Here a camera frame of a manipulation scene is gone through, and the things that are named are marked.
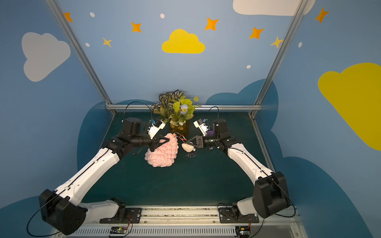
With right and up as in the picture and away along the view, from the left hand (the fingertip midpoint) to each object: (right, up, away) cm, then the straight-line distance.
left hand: (167, 136), depth 74 cm
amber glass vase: (+6, +3, +25) cm, 25 cm away
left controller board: (-24, -46, -2) cm, 52 cm away
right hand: (+11, -3, +2) cm, 12 cm away
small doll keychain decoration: (+12, -8, +2) cm, 15 cm away
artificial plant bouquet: (+1, +17, +19) cm, 26 cm away
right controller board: (+37, -47, -2) cm, 60 cm away
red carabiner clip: (+8, -1, +1) cm, 8 cm away
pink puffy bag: (-1, -8, -4) cm, 9 cm away
